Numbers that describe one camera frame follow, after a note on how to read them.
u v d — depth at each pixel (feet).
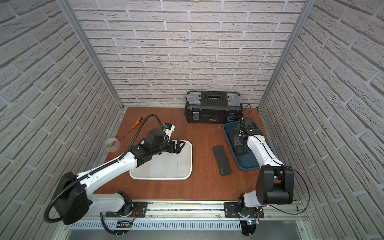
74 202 1.30
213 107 3.18
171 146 2.33
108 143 3.21
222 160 2.97
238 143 2.60
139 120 3.57
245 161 3.17
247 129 2.06
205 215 2.41
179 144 2.36
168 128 2.32
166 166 2.80
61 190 1.38
